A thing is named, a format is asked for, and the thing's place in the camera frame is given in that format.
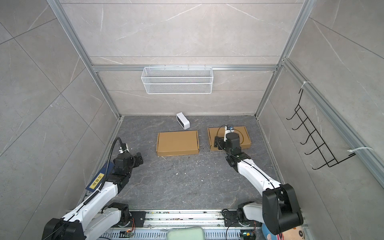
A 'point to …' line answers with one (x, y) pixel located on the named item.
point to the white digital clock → (183, 121)
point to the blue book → (98, 178)
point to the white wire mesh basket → (177, 80)
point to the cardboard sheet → (177, 143)
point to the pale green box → (186, 233)
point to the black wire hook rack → (322, 150)
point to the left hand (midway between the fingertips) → (130, 152)
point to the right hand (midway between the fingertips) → (223, 135)
